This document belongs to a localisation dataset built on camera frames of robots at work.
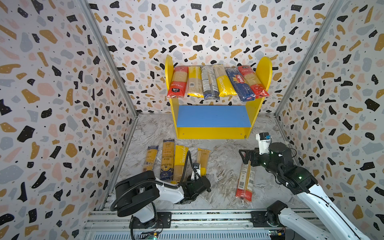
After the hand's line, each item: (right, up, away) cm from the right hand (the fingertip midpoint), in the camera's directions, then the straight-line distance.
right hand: (245, 147), depth 70 cm
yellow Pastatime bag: (-21, -10, +23) cm, 32 cm away
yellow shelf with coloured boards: (-11, +13, +31) cm, 36 cm away
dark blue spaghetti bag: (-53, -10, +22) cm, 58 cm away
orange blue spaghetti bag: (-41, -17, +17) cm, 48 cm away
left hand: (-19, -19, +16) cm, 31 cm away
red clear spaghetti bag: (+3, -24, +11) cm, 27 cm away
